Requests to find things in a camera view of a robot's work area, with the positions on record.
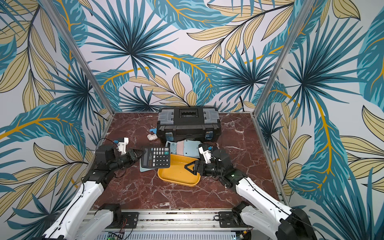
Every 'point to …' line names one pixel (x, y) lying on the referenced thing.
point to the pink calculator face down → (180, 147)
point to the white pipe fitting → (151, 137)
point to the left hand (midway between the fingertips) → (146, 153)
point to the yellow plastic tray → (177, 173)
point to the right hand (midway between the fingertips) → (188, 167)
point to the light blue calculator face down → (191, 148)
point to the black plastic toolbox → (194, 124)
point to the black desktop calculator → (156, 157)
